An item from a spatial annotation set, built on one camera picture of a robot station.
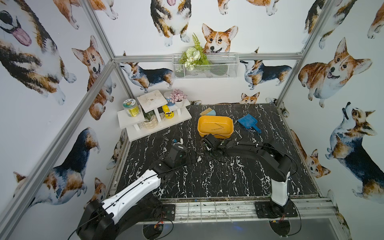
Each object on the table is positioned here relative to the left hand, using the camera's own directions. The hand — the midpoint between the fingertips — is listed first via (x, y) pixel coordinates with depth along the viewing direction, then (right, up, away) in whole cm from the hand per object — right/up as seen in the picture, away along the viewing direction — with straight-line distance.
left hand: (190, 151), depth 82 cm
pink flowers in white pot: (-9, +31, +10) cm, 34 cm away
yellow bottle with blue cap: (-18, +21, +25) cm, 37 cm away
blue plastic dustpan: (+41, +15, +31) cm, 54 cm away
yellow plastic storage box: (+9, +14, +29) cm, 33 cm away
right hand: (+12, -2, +12) cm, 17 cm away
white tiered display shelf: (-25, +20, +22) cm, 39 cm away
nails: (+16, +10, +27) cm, 33 cm away
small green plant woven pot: (-29, +15, +19) cm, 38 cm away
